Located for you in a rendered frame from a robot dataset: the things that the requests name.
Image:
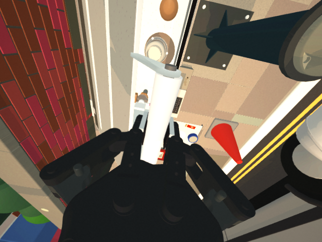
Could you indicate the beige keypad box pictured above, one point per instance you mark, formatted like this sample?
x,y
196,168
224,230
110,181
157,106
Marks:
x,y
178,102

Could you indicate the small beige box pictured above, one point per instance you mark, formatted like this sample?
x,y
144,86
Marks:
x,y
185,78

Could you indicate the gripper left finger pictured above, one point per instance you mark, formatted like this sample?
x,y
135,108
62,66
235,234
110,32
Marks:
x,y
83,156

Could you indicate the dark grey round cap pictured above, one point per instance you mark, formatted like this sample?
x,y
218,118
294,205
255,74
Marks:
x,y
170,67

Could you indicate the blue flat box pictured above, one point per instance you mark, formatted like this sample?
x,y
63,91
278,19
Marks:
x,y
27,230

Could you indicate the light grey lever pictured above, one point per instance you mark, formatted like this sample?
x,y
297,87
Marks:
x,y
151,64

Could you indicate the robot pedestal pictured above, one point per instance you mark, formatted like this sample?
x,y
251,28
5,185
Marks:
x,y
241,35

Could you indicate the blue round tin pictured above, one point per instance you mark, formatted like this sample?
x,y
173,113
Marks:
x,y
193,138

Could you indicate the brown sample bottle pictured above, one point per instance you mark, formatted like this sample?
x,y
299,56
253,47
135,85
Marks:
x,y
168,8

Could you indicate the orange and grey tap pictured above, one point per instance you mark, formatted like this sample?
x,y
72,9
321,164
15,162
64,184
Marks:
x,y
142,96

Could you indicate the grey floor plate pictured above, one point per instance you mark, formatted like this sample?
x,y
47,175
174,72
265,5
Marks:
x,y
232,123

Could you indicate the white paper sheet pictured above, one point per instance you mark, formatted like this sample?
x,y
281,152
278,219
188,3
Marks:
x,y
184,125

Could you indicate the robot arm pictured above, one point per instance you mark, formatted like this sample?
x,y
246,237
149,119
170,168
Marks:
x,y
302,40

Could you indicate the small red box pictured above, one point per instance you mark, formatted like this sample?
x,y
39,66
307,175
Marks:
x,y
161,154

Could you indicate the white round tube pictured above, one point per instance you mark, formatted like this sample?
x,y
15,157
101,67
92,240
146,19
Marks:
x,y
161,113

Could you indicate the brown round holder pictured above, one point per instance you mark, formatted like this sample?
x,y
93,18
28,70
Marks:
x,y
157,49

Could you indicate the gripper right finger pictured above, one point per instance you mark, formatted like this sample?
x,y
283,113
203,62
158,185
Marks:
x,y
206,171

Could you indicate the red cone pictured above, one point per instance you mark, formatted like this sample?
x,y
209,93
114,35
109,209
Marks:
x,y
225,142

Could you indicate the white kiosk body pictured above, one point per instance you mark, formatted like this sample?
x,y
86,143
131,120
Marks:
x,y
144,25

